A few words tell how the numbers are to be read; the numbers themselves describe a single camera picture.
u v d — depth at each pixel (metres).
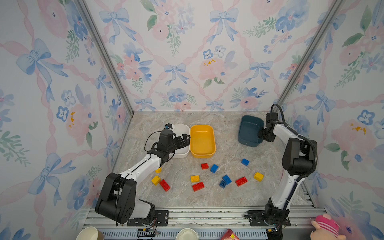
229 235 0.66
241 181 0.84
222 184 0.84
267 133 0.84
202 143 1.02
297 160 0.54
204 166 0.93
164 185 0.83
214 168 0.90
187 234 0.72
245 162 0.93
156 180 0.84
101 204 0.43
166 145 0.67
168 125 0.79
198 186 0.83
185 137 0.78
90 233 0.64
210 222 0.74
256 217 0.74
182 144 0.77
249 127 1.08
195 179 0.86
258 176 0.86
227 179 0.85
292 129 0.63
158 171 0.89
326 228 0.66
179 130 1.12
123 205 0.42
